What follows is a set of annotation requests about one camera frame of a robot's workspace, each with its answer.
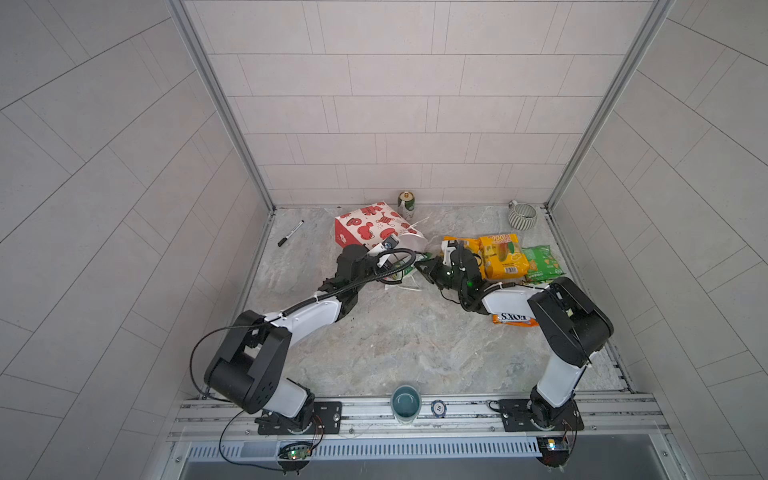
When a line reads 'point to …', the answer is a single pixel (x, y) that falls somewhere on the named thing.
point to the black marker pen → (285, 239)
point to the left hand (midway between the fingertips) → (393, 240)
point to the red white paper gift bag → (372, 224)
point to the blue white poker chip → (439, 408)
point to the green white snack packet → (420, 257)
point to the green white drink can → (406, 203)
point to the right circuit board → (554, 450)
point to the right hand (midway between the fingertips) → (411, 265)
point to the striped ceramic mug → (522, 217)
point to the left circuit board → (295, 456)
